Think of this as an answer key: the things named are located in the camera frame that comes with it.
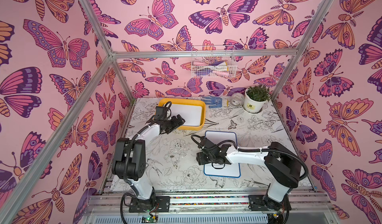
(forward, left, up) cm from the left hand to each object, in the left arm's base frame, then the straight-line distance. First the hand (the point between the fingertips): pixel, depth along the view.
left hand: (182, 122), depth 94 cm
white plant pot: (+16, -49, -3) cm, 52 cm away
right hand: (-19, -11, -8) cm, 24 cm away
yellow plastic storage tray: (+19, -7, -11) cm, 23 cm away
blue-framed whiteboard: (-26, -27, -12) cm, 39 cm away
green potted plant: (+19, -52, +8) cm, 55 cm away
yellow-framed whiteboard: (+19, -7, -11) cm, 23 cm away
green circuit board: (-50, +14, -12) cm, 53 cm away
